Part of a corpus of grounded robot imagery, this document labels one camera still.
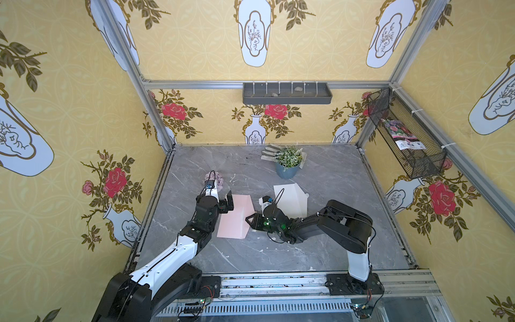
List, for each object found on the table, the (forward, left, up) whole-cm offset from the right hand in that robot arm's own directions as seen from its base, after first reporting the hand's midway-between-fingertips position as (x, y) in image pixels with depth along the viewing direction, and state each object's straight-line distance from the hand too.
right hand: (246, 225), depth 88 cm
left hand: (+9, +10, +13) cm, 18 cm away
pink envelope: (+1, +6, -2) cm, 7 cm away
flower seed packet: (+24, -61, +31) cm, 72 cm away
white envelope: (+14, -21, -1) cm, 26 cm away
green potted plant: (+27, -18, +16) cm, 36 cm away
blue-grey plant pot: (+25, -19, +6) cm, 32 cm away
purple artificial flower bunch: (+20, +17, +9) cm, 28 cm away
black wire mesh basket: (+23, -68, +25) cm, 76 cm away
